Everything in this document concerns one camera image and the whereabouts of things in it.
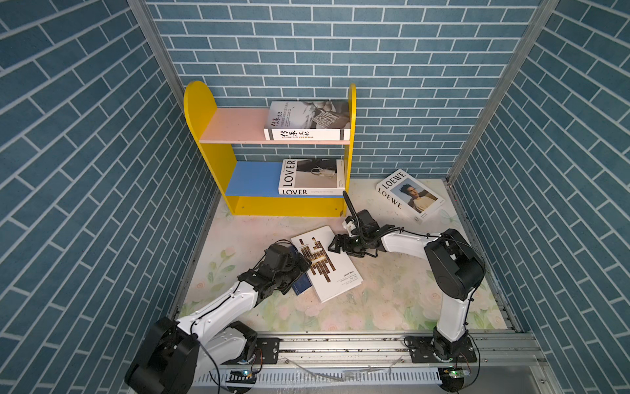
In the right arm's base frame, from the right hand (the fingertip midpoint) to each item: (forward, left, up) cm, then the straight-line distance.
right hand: (334, 248), depth 93 cm
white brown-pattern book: (-10, 0, -1) cm, 10 cm away
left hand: (-11, +9, +3) cm, 14 cm away
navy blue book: (-14, +11, -3) cm, 18 cm away
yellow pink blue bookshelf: (+29, +40, +13) cm, 51 cm away
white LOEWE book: (+28, -35, 0) cm, 44 cm away
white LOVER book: (+23, +10, +15) cm, 29 cm away
